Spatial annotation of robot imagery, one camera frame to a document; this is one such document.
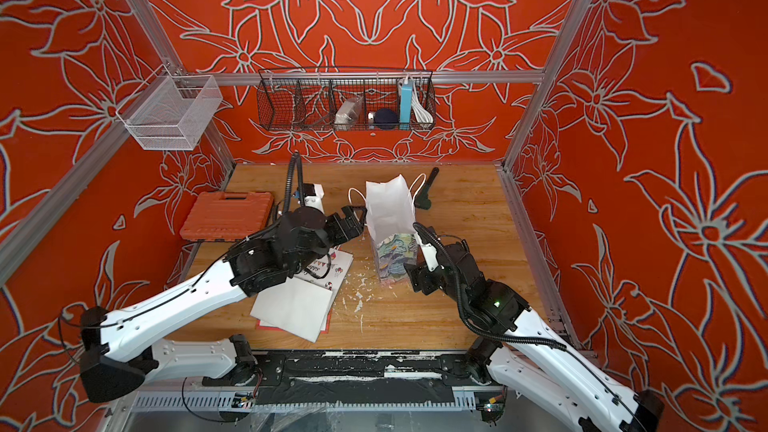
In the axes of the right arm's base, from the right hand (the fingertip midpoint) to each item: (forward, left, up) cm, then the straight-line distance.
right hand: (412, 258), depth 73 cm
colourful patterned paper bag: (+19, +5, -14) cm, 24 cm away
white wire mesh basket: (+42, +75, +14) cm, 87 cm away
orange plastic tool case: (+21, +64, -12) cm, 68 cm away
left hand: (+5, +13, +12) cm, 18 cm away
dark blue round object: (+45, +7, +9) cm, 47 cm away
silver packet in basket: (+44, +19, +13) cm, 50 cm away
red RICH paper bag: (-11, +41, -19) cm, 46 cm away
